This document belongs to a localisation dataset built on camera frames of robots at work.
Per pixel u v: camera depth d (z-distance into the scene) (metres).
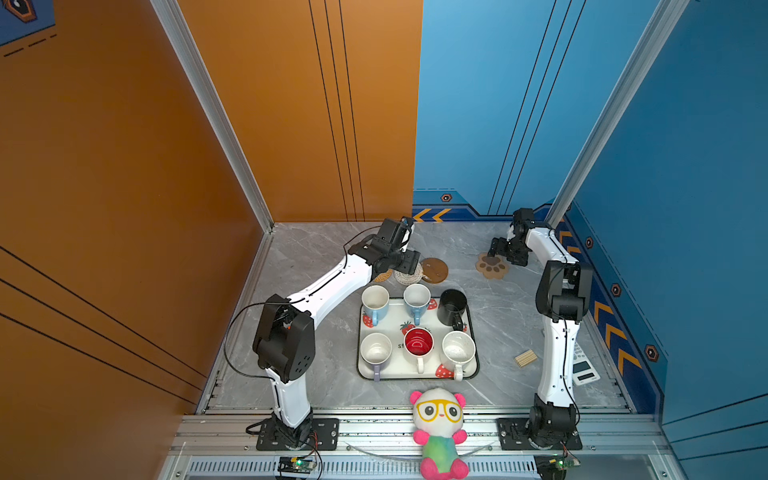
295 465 0.71
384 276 1.03
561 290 0.64
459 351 0.85
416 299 0.93
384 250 0.67
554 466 0.71
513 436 0.72
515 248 0.94
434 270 1.05
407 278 1.02
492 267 1.06
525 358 0.85
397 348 0.87
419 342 0.87
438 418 0.70
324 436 0.74
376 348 0.87
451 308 0.94
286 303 0.49
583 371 0.82
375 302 0.94
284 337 0.47
